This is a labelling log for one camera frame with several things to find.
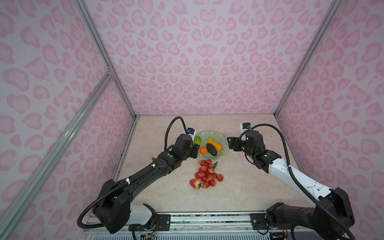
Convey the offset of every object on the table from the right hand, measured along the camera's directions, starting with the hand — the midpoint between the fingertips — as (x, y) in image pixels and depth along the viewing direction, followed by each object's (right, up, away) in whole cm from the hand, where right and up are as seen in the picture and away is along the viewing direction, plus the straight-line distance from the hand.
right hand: (233, 137), depth 82 cm
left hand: (-20, -3, 0) cm, 20 cm away
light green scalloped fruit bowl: (-5, -2, +21) cm, 22 cm away
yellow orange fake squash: (-6, -8, +16) cm, 19 cm away
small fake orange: (-16, -10, +16) cm, 24 cm away
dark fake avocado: (-11, -9, +13) cm, 20 cm away
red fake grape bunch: (-14, -21, +2) cm, 26 cm away
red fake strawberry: (-21, -25, 0) cm, 33 cm away
